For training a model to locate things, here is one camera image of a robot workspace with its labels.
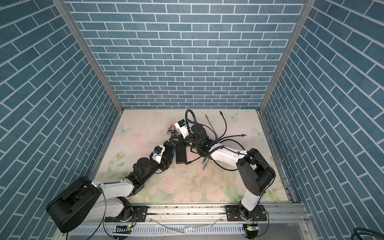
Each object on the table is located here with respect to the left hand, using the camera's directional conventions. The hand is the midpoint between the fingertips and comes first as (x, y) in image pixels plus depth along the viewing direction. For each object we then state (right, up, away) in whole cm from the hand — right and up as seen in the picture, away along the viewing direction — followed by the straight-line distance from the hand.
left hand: (169, 152), depth 85 cm
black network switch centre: (+6, -3, +7) cm, 9 cm away
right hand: (+1, +8, -5) cm, 10 cm away
